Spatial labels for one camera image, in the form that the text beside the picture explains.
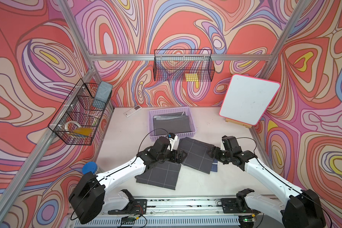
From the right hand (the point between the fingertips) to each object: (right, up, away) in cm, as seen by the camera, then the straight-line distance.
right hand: (212, 157), depth 84 cm
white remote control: (-57, +30, +32) cm, 72 cm away
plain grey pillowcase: (-21, +21, +25) cm, 39 cm away
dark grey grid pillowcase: (-29, -10, 0) cm, 31 cm away
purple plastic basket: (-39, +29, +25) cm, 55 cm away
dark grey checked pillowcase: (-7, -1, +7) cm, 10 cm away
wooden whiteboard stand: (+26, +20, +20) cm, 38 cm away
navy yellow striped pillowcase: (+2, -6, +3) cm, 7 cm away
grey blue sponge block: (-64, +38, -3) cm, 75 cm away
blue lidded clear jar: (-65, -1, -15) cm, 67 cm away
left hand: (-18, +3, -6) cm, 19 cm away
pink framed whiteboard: (+25, +36, +7) cm, 44 cm away
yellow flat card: (-66, +17, -16) cm, 70 cm away
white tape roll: (-75, +20, -17) cm, 79 cm away
